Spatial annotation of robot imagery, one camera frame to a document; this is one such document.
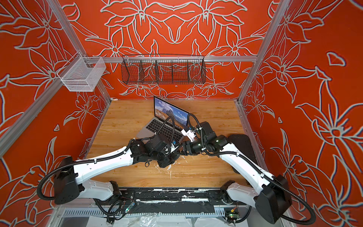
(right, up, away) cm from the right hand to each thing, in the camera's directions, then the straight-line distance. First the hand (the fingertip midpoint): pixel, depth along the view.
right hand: (178, 150), depth 70 cm
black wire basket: (-10, +50, +28) cm, 58 cm away
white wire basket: (-65, +45, +22) cm, 82 cm away
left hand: (-3, -5, +6) cm, 8 cm away
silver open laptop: (-7, +13, +31) cm, 35 cm away
